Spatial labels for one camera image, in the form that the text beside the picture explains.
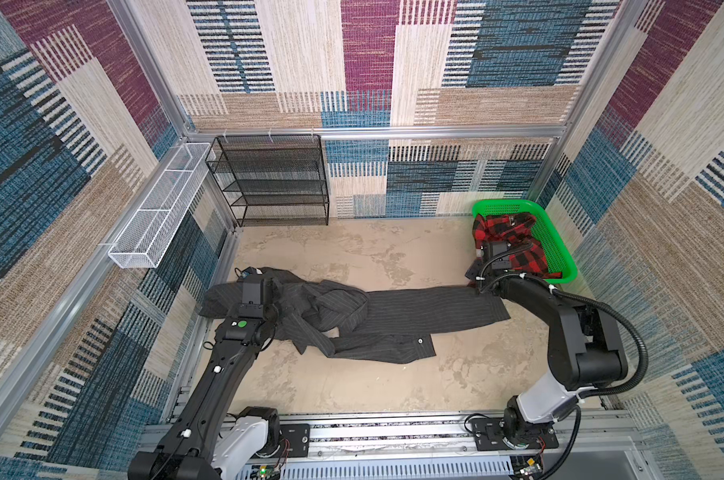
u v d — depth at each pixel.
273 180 1.09
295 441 0.73
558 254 1.00
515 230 1.09
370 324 0.92
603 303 0.83
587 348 0.46
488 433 0.74
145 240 0.71
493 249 0.75
